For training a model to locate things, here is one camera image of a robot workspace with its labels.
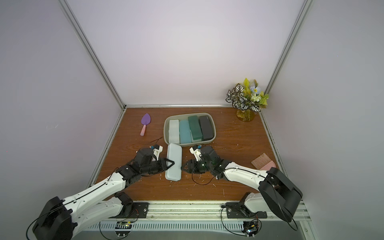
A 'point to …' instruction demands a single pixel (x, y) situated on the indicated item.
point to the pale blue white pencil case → (174, 153)
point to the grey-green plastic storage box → (184, 116)
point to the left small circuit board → (123, 228)
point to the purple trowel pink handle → (145, 120)
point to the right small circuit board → (250, 228)
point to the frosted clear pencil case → (174, 131)
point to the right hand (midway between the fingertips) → (183, 166)
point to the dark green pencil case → (195, 127)
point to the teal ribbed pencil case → (184, 132)
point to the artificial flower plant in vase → (247, 99)
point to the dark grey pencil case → (206, 126)
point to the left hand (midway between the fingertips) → (175, 164)
